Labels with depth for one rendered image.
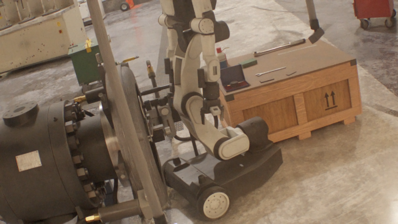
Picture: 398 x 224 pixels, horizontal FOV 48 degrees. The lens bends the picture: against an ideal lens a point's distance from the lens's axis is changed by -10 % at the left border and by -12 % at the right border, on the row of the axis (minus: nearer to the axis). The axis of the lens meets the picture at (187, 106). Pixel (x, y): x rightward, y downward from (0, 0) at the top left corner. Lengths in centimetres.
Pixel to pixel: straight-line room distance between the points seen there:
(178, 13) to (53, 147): 96
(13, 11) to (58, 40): 148
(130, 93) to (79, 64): 358
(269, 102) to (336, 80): 51
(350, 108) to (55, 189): 214
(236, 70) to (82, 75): 282
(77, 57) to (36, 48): 295
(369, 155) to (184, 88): 125
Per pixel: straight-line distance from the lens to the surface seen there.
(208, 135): 282
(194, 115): 269
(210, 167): 297
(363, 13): 589
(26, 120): 243
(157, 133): 259
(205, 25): 243
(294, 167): 310
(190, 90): 270
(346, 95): 347
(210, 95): 252
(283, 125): 336
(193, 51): 263
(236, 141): 286
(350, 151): 317
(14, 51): 889
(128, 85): 225
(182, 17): 259
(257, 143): 298
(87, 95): 283
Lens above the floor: 153
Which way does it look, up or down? 20 degrees down
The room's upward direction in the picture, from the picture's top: 15 degrees counter-clockwise
